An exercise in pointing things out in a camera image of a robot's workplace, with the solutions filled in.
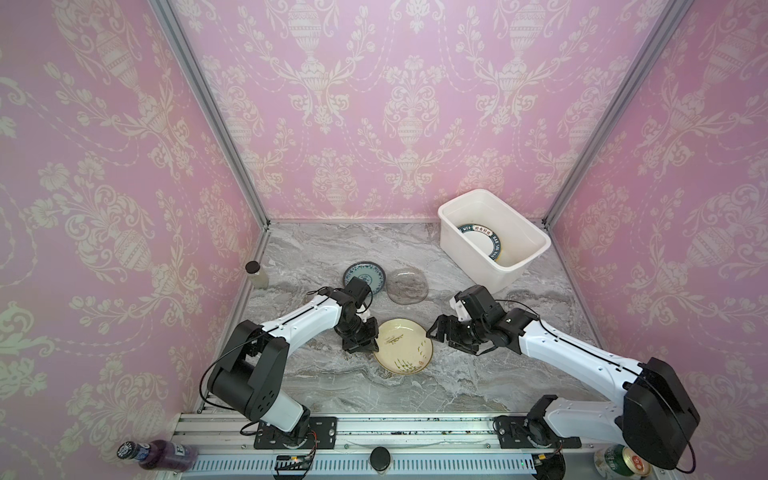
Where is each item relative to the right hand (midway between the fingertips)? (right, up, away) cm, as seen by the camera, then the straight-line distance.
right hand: (436, 338), depth 80 cm
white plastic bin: (+32, +26, +19) cm, 46 cm away
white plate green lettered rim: (+23, +28, +31) cm, 48 cm away
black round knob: (-15, -20, -17) cm, 30 cm away
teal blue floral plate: (-20, +16, +25) cm, 36 cm away
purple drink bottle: (-62, -21, -15) cm, 68 cm away
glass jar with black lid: (-55, +15, +16) cm, 59 cm away
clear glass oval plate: (-7, +11, +22) cm, 26 cm away
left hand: (-15, -4, +2) cm, 16 cm away
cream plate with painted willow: (-9, -5, +8) cm, 12 cm away
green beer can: (+36, -21, -17) cm, 45 cm away
